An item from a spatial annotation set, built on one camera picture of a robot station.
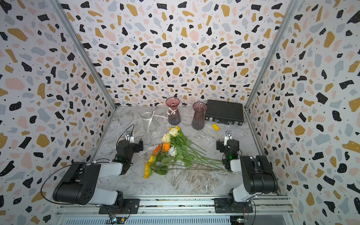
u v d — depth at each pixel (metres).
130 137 0.79
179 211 0.73
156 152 0.85
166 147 0.92
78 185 0.43
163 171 0.85
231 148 0.72
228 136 0.82
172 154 0.88
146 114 0.98
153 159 0.86
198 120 1.13
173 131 0.97
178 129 1.05
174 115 1.00
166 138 0.92
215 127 1.08
